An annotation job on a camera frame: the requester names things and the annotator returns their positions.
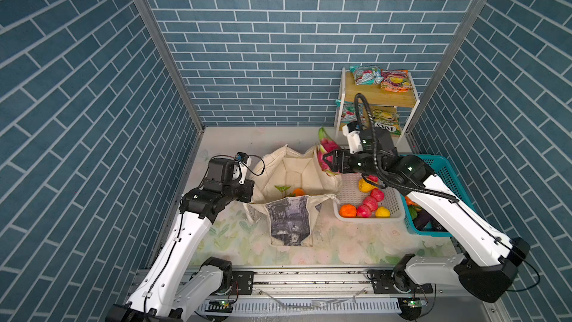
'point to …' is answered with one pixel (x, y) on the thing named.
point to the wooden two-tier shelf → (406, 102)
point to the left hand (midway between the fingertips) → (252, 183)
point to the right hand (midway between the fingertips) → (329, 153)
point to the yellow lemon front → (382, 212)
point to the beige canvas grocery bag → (289, 221)
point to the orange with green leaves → (296, 191)
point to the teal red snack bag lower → (349, 111)
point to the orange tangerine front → (348, 211)
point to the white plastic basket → (349, 194)
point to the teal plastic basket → (446, 182)
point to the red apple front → (363, 212)
